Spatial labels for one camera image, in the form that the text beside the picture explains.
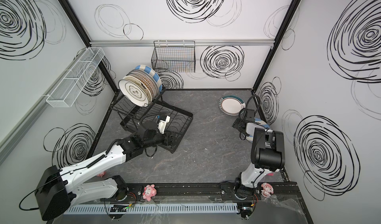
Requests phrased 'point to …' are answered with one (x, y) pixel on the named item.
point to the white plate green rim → (231, 104)
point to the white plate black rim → (133, 92)
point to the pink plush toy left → (149, 192)
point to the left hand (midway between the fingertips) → (179, 134)
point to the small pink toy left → (101, 174)
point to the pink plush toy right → (267, 190)
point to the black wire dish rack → (131, 113)
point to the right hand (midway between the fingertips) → (237, 125)
